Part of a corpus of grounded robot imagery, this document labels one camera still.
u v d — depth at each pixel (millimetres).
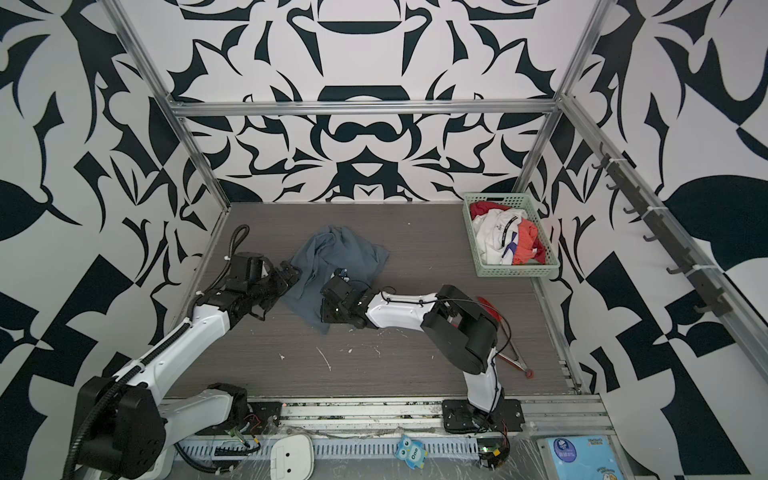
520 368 811
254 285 681
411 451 688
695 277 517
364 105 929
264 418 742
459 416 745
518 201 1151
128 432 386
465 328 498
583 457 649
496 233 1000
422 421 743
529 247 991
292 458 669
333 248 1029
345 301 681
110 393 393
